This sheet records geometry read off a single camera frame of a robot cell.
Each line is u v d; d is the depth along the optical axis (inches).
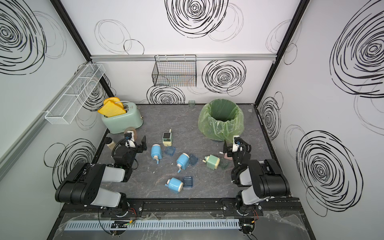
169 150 37.2
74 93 28.3
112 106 35.1
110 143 34.8
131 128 38.7
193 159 35.7
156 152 34.0
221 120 31.5
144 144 32.7
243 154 27.3
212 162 32.5
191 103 47.7
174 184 29.1
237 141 29.2
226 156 34.8
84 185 17.2
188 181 32.5
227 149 31.8
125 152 27.2
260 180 17.7
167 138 38.0
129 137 29.7
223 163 35.0
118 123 37.9
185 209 29.8
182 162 32.5
